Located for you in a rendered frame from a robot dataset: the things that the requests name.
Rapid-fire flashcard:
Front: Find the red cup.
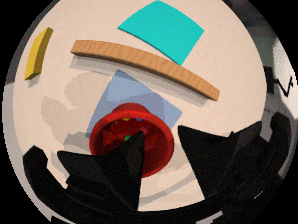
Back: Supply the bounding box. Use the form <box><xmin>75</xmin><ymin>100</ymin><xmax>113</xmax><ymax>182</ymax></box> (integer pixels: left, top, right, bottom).
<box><xmin>89</xmin><ymin>101</ymin><xmax>174</xmax><ymax>179</ymax></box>

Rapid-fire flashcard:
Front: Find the yellow rectangular block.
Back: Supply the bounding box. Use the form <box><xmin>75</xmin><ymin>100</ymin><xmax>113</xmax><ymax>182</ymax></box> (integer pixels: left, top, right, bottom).
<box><xmin>24</xmin><ymin>27</ymin><xmax>55</xmax><ymax>81</ymax></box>

